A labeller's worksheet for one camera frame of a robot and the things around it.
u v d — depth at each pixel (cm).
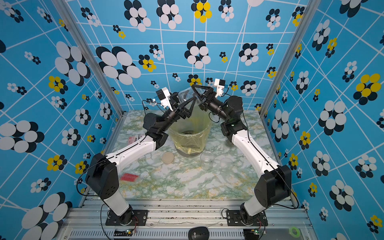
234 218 73
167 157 94
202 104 62
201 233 68
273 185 42
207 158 94
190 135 73
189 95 66
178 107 62
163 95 55
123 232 72
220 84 62
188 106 58
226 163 92
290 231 70
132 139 104
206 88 57
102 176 45
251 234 69
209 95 57
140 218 74
